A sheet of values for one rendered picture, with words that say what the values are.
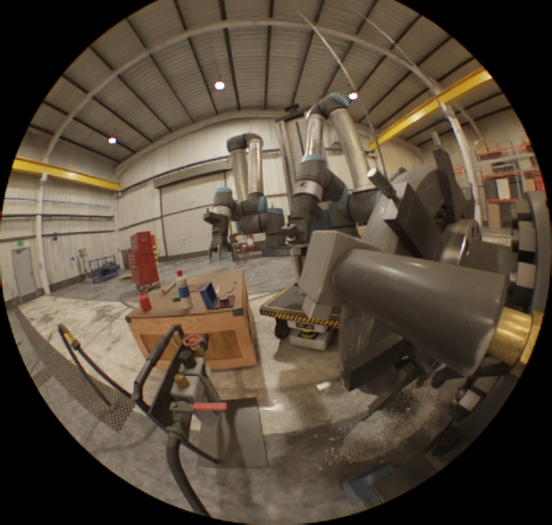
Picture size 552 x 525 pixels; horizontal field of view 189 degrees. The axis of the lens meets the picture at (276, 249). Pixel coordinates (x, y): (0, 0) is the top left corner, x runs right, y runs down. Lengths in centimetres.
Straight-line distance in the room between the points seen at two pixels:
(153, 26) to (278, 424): 897
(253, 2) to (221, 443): 858
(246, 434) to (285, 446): 18
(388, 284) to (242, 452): 85
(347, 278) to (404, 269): 7
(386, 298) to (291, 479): 79
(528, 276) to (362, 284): 28
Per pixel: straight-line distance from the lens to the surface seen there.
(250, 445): 89
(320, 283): 23
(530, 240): 37
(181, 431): 49
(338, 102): 99
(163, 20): 812
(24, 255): 1025
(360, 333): 33
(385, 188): 26
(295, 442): 88
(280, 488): 85
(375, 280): 17
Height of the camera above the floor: 84
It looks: 7 degrees down
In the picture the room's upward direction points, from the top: 8 degrees counter-clockwise
